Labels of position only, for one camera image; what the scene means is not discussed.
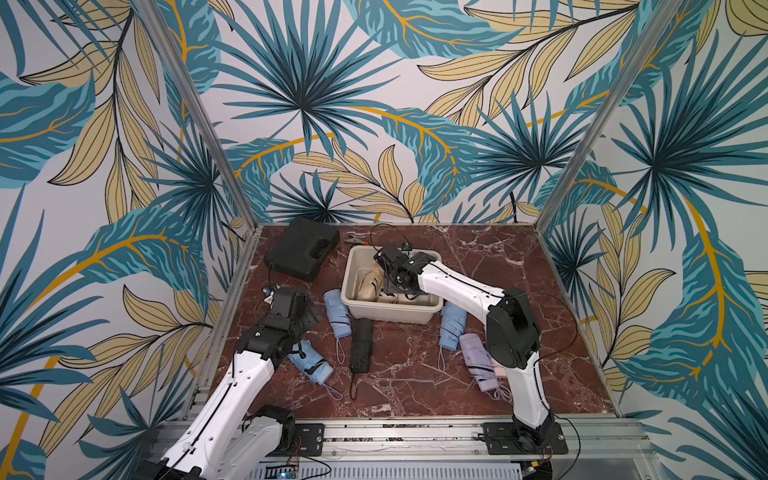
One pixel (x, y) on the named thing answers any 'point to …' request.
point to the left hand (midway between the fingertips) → (303, 319)
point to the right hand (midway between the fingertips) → (402, 282)
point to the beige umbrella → (370, 287)
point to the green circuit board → (285, 475)
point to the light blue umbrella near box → (338, 314)
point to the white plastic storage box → (355, 259)
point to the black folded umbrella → (361, 341)
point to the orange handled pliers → (356, 241)
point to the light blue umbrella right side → (454, 319)
